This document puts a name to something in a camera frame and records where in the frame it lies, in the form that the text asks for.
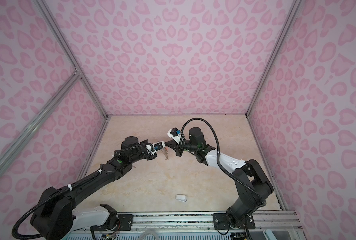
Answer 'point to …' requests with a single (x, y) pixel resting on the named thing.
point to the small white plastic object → (182, 198)
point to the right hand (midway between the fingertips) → (168, 142)
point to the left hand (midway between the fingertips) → (160, 139)
